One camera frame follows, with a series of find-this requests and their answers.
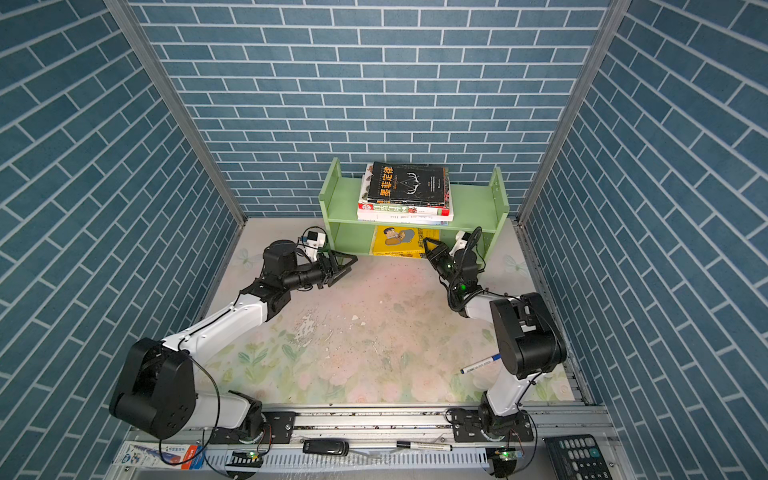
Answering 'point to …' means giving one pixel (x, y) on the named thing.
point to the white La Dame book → (404, 217)
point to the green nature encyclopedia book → (367, 208)
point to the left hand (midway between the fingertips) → (354, 265)
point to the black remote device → (322, 446)
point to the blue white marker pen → (481, 363)
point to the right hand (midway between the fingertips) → (422, 238)
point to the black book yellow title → (407, 183)
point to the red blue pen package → (147, 454)
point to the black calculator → (578, 457)
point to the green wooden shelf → (480, 208)
